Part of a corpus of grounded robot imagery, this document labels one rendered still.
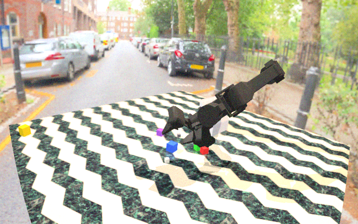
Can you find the small purple cube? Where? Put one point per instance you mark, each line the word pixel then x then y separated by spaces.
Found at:
pixel 159 132

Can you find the yellow cube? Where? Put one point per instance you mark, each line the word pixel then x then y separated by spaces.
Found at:
pixel 24 130

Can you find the red block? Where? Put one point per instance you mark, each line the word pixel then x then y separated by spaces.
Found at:
pixel 204 150

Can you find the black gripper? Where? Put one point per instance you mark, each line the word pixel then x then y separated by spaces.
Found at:
pixel 177 120

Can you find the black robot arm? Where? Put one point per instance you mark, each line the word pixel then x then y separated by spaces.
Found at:
pixel 235 98

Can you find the blue cube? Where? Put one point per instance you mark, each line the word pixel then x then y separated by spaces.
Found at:
pixel 171 146

